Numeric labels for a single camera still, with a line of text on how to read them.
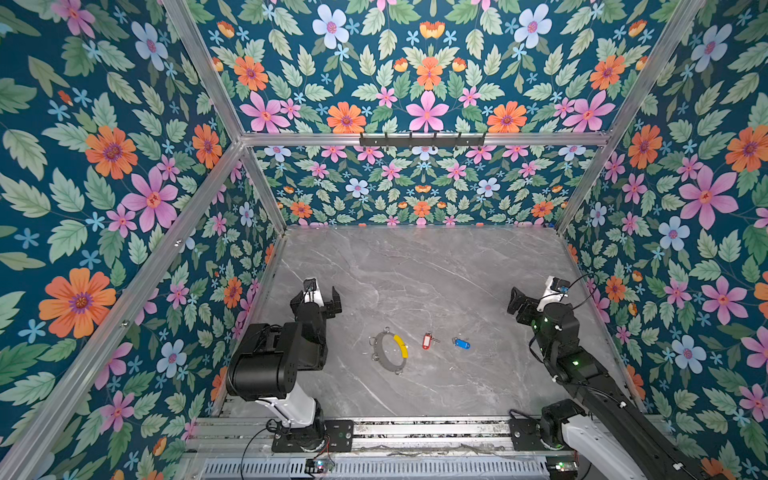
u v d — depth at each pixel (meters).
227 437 0.75
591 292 1.06
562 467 0.70
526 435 0.73
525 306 0.70
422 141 0.94
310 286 0.82
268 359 0.48
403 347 0.89
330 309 0.86
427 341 0.90
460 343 0.89
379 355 0.87
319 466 0.70
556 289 0.66
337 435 0.73
